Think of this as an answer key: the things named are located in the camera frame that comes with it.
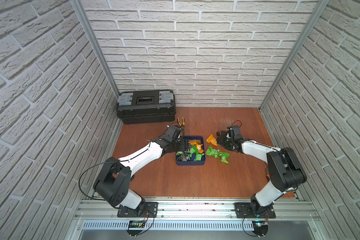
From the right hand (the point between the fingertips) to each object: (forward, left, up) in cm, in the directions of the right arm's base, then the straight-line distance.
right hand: (219, 140), depth 96 cm
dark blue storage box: (-7, +19, -1) cm, 20 cm away
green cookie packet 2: (-7, +6, -3) cm, 10 cm away
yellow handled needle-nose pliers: (+15, +25, -2) cm, 29 cm away
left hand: (-6, +22, +7) cm, 24 cm away
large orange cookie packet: (+3, +5, -3) cm, 6 cm away
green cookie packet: (-11, -1, -3) cm, 11 cm away
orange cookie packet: (+1, +17, -1) cm, 17 cm away
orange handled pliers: (-34, -5, +31) cm, 46 cm away
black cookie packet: (-11, +25, +1) cm, 27 cm away
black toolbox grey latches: (+21, +54, +14) cm, 59 cm away
